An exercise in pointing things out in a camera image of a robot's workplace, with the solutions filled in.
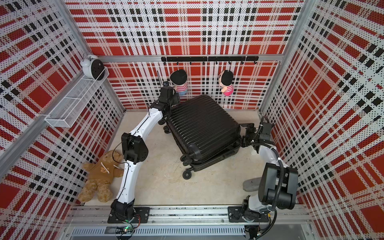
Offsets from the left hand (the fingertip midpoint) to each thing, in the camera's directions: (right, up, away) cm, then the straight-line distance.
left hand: (175, 95), depth 99 cm
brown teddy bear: (-38, -48, -18) cm, 64 cm away
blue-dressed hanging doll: (+3, +9, -6) cm, 11 cm away
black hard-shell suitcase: (+19, -24, -18) cm, 35 cm away
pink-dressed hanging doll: (+33, +10, -3) cm, 35 cm away
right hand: (+40, -22, -10) cm, 47 cm away
